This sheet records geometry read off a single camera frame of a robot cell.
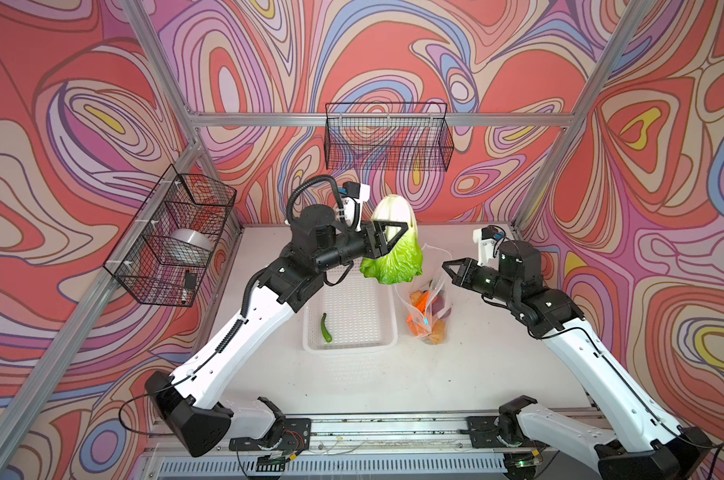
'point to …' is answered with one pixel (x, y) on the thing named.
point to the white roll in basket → (190, 241)
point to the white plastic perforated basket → (356, 314)
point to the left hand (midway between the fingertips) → (404, 227)
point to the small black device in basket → (190, 280)
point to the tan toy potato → (438, 333)
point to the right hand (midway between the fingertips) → (444, 271)
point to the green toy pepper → (325, 332)
